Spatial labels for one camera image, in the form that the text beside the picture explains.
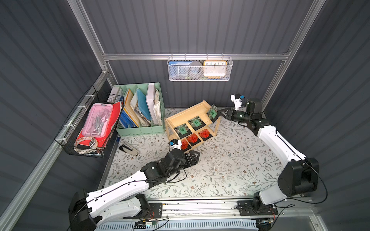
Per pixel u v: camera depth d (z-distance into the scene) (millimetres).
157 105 886
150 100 914
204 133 1020
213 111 812
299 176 432
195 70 907
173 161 533
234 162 911
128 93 968
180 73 893
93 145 664
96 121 722
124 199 474
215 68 886
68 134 616
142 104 940
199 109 919
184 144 967
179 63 866
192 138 992
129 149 939
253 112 629
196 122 843
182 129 808
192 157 641
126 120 963
